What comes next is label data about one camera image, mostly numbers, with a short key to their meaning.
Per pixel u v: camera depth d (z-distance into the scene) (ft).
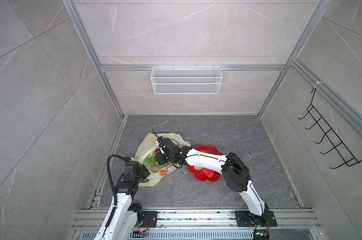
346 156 1.98
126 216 1.96
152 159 3.00
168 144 2.22
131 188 1.88
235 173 1.70
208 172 2.75
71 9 2.24
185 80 3.31
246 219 2.41
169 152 2.23
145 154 2.68
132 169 2.05
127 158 2.41
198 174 2.90
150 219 2.40
